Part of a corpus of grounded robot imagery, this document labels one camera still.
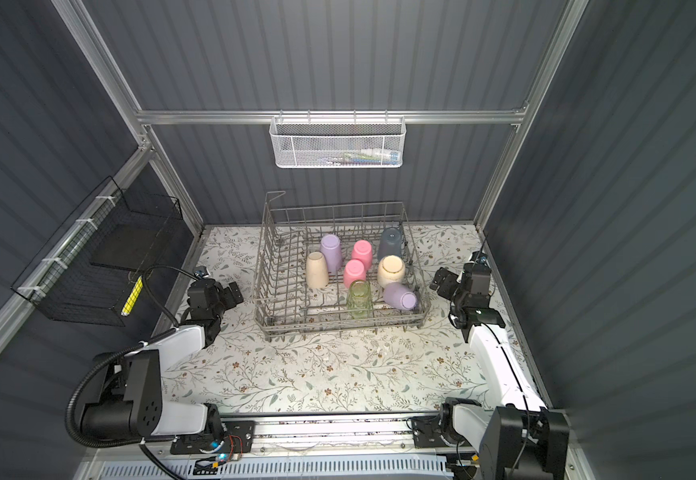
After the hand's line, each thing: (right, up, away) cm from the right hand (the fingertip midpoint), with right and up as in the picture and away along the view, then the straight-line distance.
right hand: (456, 279), depth 84 cm
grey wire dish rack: (-51, -10, +10) cm, 53 cm away
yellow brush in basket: (-80, -3, -16) cm, 82 cm away
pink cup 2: (-29, +2, +6) cm, 30 cm away
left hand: (-71, -4, +8) cm, 72 cm away
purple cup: (-16, -5, -1) cm, 17 cm away
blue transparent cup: (-17, +11, +11) cm, 23 cm away
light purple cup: (-36, +10, +10) cm, 39 cm away
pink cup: (-26, +8, +11) cm, 30 cm away
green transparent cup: (-27, -8, +5) cm, 29 cm away
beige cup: (-41, +1, +10) cm, 42 cm away
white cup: (-18, +2, +8) cm, 19 cm away
